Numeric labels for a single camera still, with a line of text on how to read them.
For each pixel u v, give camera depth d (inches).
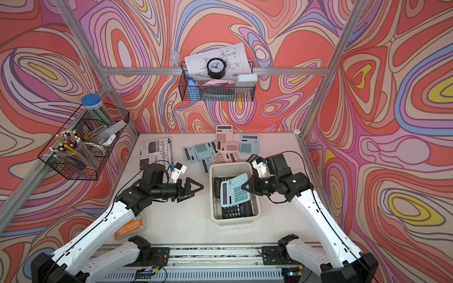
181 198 25.4
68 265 15.3
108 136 28.5
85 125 30.4
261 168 26.4
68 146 22.6
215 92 31.6
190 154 41.6
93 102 27.4
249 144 43.8
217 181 36.4
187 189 24.4
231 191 29.1
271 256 28.8
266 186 23.7
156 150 42.4
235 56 32.4
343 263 14.7
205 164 39.8
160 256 28.5
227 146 42.5
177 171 27.2
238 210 33.1
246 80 27.9
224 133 46.7
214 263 28.8
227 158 41.0
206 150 42.5
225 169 33.8
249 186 27.2
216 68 30.9
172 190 25.0
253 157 41.9
